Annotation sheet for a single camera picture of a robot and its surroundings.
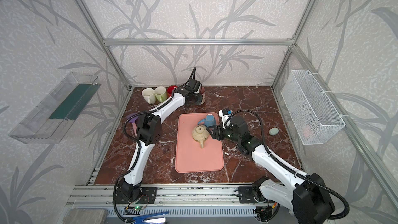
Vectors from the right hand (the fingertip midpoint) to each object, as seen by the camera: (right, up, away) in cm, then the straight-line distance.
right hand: (211, 123), depth 79 cm
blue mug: (-1, -1, +12) cm, 12 cm away
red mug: (-29, +19, +31) cm, 47 cm away
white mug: (-42, +15, +26) cm, 52 cm away
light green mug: (-34, +17, +27) cm, 47 cm away
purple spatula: (-50, -1, +19) cm, 54 cm away
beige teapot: (-6, -7, +7) cm, 12 cm away
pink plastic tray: (-11, -20, +6) cm, 24 cm away
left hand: (-6, +16, +23) cm, 28 cm away
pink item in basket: (+46, -4, -7) cm, 46 cm away
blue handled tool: (-26, -41, -11) cm, 50 cm away
